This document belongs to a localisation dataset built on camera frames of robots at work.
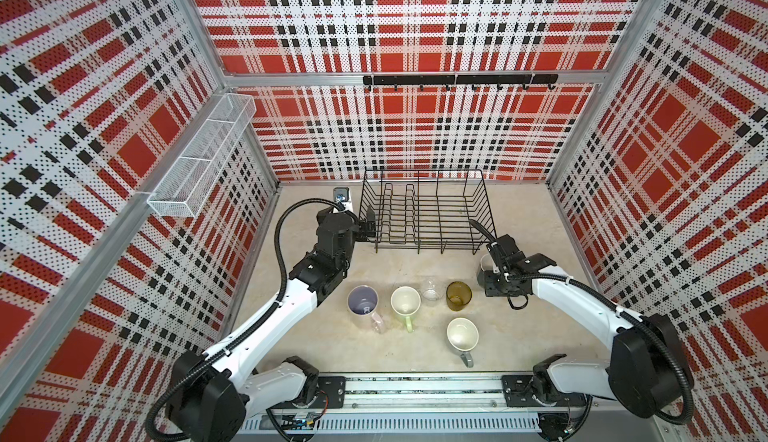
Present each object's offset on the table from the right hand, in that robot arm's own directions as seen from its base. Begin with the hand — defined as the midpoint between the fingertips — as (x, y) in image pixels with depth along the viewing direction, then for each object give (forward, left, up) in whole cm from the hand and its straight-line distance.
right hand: (495, 289), depth 85 cm
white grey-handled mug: (-11, +10, -6) cm, 16 cm away
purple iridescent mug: (-3, +39, -2) cm, 39 cm away
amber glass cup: (+1, +10, -6) cm, 12 cm away
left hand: (+12, +40, +21) cm, 46 cm away
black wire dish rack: (+35, +18, -7) cm, 40 cm away
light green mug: (-2, +26, -3) cm, 26 cm away
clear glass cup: (+2, +18, -5) cm, 18 cm away
